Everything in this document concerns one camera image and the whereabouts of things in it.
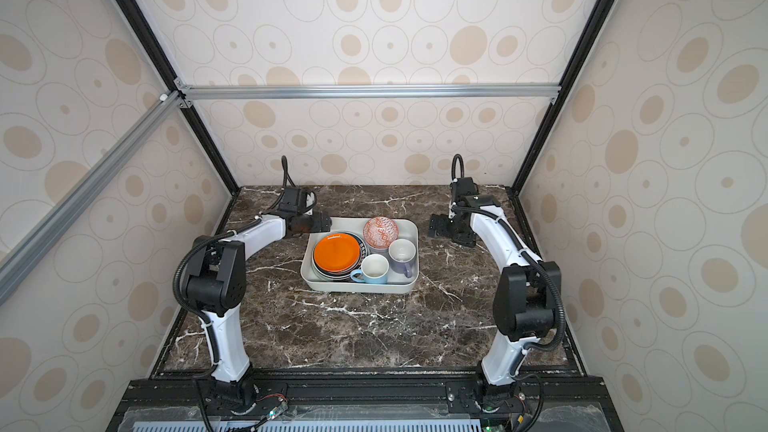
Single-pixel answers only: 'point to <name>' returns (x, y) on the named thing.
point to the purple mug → (402, 253)
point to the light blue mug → (374, 270)
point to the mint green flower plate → (336, 279)
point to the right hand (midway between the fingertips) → (444, 234)
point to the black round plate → (342, 274)
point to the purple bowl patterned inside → (378, 232)
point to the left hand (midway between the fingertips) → (326, 214)
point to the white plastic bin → (338, 225)
